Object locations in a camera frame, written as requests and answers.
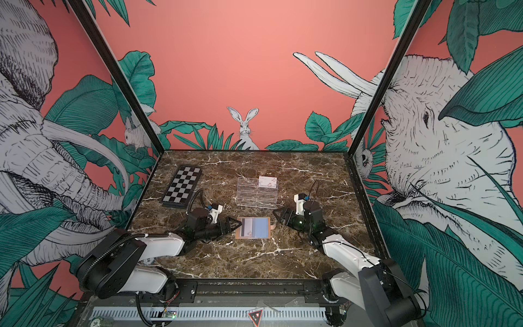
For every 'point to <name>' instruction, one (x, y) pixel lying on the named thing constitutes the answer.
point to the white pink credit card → (267, 182)
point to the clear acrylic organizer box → (261, 192)
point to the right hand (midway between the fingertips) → (277, 213)
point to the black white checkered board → (181, 187)
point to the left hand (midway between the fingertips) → (238, 225)
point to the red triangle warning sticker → (256, 317)
